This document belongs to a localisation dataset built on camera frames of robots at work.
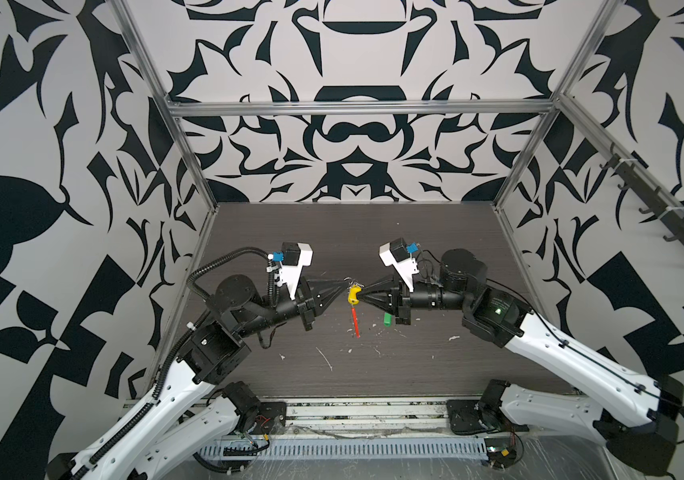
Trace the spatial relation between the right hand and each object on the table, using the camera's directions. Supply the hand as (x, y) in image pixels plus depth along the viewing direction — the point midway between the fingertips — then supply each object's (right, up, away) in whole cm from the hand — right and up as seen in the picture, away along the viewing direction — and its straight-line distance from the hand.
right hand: (362, 297), depth 57 cm
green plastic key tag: (+10, -14, +35) cm, 38 cm away
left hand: (-3, +4, -3) cm, 5 cm away
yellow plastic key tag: (-2, 0, +1) cm, 2 cm away
